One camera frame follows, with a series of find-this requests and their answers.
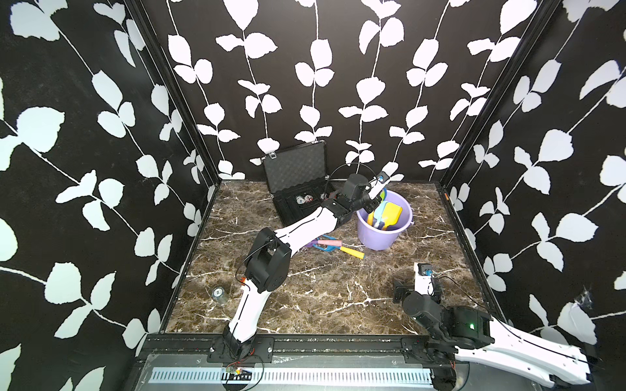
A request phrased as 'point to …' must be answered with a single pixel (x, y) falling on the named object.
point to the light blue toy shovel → (378, 213)
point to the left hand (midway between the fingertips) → (382, 184)
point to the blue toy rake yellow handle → (332, 248)
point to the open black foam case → (297, 177)
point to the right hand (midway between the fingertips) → (402, 277)
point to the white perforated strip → (297, 375)
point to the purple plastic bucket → (381, 239)
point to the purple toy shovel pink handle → (332, 243)
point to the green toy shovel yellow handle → (370, 218)
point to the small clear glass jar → (218, 296)
